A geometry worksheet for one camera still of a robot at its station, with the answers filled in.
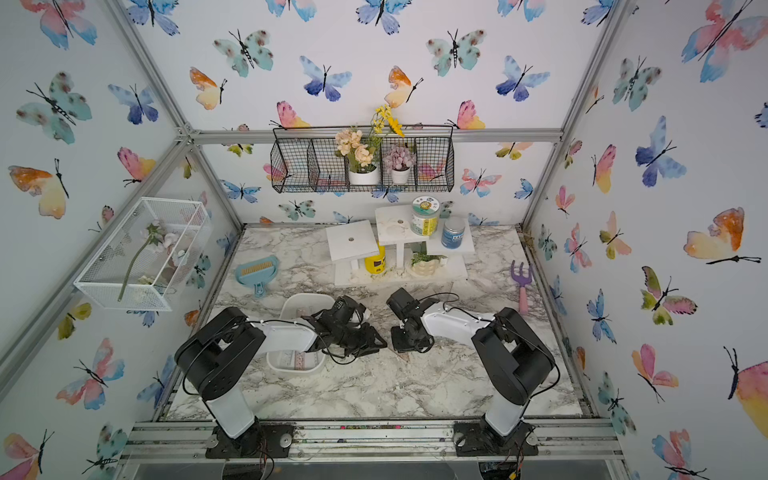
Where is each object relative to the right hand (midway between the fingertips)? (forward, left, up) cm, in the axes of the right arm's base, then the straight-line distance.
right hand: (401, 345), depth 89 cm
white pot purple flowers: (+42, +3, +34) cm, 54 cm away
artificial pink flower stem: (+12, +62, +31) cm, 70 cm away
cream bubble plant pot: (+24, -7, +8) cm, 26 cm away
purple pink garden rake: (+26, -41, -1) cm, 48 cm away
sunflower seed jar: (+25, -5, +29) cm, 39 cm away
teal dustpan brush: (+23, +51, +1) cm, 56 cm away
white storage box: (+10, +34, +3) cm, 36 cm away
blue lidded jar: (+27, -14, +22) cm, 37 cm away
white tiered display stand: (+28, +5, +8) cm, 30 cm away
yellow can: (+24, +10, +7) cm, 27 cm away
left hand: (-1, +4, +2) cm, 5 cm away
